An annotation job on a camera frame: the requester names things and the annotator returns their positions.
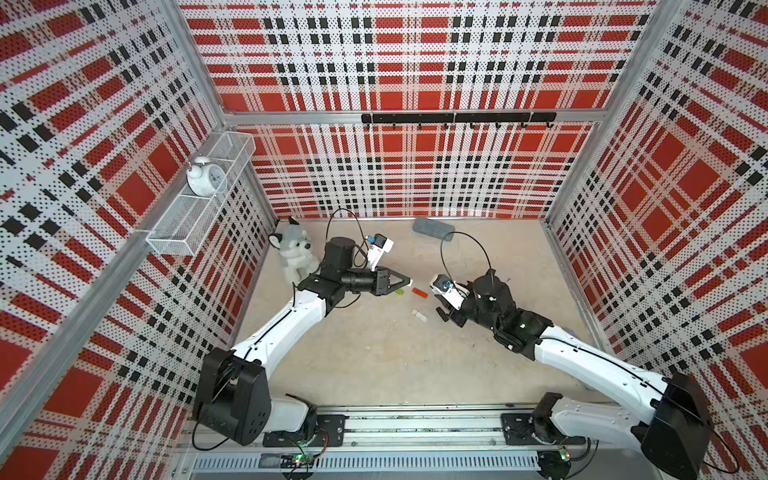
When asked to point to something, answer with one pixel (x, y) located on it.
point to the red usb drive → (420, 292)
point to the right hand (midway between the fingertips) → (446, 289)
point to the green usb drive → (400, 291)
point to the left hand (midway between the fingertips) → (411, 281)
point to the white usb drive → (420, 316)
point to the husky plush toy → (295, 247)
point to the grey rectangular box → (433, 228)
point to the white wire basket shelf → (182, 230)
